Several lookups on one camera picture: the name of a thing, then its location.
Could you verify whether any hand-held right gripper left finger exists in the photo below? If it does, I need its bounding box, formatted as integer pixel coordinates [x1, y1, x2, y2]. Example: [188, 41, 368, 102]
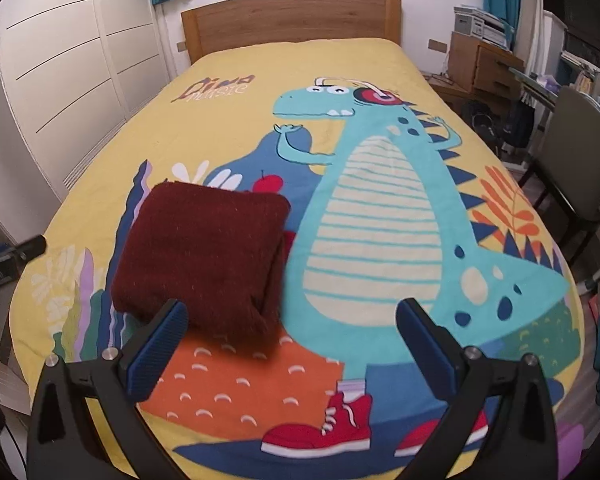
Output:
[27, 299, 190, 480]

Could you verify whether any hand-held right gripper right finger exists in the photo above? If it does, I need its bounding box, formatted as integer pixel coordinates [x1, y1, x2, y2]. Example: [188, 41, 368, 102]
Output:
[396, 297, 563, 480]

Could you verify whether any dark red knitted sweater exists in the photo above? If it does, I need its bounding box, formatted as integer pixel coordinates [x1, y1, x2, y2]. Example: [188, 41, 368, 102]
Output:
[111, 181, 294, 362]

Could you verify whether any yellow dinosaur printed blanket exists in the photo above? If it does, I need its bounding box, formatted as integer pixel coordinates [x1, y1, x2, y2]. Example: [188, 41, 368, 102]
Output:
[10, 37, 589, 480]

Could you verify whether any purple cloth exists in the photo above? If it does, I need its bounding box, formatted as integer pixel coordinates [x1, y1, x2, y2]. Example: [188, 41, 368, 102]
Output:
[560, 422, 586, 464]

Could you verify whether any white wardrobe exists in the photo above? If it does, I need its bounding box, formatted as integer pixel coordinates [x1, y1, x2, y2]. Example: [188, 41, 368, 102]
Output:
[0, 0, 174, 202]

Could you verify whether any black round bag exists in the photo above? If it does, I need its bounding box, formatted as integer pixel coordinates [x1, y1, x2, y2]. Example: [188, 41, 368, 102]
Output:
[462, 100, 504, 146]

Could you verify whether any dark hanging bag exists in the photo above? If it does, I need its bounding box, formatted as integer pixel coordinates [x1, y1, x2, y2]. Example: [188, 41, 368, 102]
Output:
[502, 100, 536, 151]

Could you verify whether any grey-green chair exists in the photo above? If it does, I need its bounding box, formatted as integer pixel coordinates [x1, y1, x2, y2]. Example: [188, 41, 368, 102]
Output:
[517, 86, 600, 267]

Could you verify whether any wooden bedside table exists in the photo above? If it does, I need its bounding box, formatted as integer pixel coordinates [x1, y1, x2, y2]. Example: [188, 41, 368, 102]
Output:
[422, 72, 481, 112]

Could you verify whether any wooden drawer cabinet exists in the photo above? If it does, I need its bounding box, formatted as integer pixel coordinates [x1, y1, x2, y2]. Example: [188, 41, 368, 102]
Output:
[447, 31, 526, 94]

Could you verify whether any white printer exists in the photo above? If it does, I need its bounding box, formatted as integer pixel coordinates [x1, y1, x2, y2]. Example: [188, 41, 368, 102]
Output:
[475, 12, 514, 51]

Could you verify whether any white cabinet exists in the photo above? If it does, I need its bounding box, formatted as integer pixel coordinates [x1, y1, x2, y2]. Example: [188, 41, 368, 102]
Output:
[542, 10, 566, 82]

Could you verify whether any wooden bed headboard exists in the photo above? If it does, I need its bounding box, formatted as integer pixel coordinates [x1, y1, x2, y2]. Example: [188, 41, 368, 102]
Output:
[181, 0, 403, 65]

